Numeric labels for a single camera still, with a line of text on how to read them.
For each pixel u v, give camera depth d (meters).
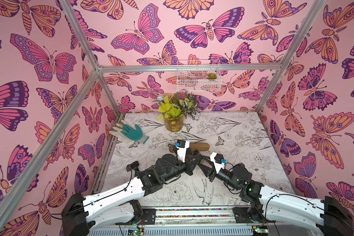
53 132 0.61
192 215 0.75
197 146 0.92
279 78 0.98
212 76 0.92
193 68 0.93
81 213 0.40
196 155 0.67
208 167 0.65
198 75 0.95
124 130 1.07
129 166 0.90
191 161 0.59
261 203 0.56
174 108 0.96
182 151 0.60
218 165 0.59
